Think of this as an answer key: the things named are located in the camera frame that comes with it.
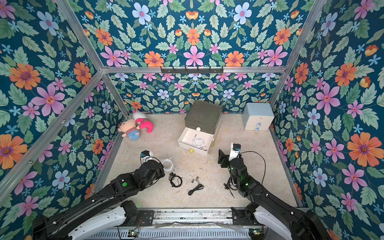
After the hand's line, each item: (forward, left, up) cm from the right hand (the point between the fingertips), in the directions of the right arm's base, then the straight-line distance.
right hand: (225, 150), depth 81 cm
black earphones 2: (-15, +14, -15) cm, 26 cm away
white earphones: (+9, +16, -7) cm, 19 cm away
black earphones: (-9, +31, -15) cm, 36 cm away
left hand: (-10, +30, -2) cm, 32 cm away
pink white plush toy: (+27, +57, -5) cm, 64 cm away
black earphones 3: (-14, -2, -16) cm, 21 cm away
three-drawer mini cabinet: (+33, +16, +1) cm, 37 cm away
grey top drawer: (+15, +11, +5) cm, 19 cm away
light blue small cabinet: (+27, -23, -1) cm, 36 cm away
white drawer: (+13, +24, -7) cm, 29 cm away
